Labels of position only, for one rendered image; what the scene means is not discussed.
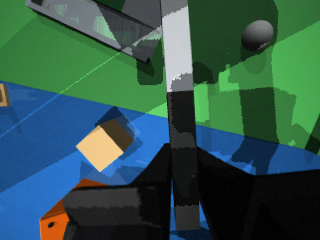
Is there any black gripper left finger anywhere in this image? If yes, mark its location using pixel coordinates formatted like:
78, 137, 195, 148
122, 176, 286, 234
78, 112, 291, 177
62, 143, 172, 240

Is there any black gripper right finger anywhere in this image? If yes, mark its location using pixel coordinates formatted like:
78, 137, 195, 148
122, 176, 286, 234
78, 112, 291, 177
197, 146, 320, 240

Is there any green flat mat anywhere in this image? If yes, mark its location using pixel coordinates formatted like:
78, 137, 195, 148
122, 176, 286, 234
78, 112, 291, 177
0, 0, 320, 149

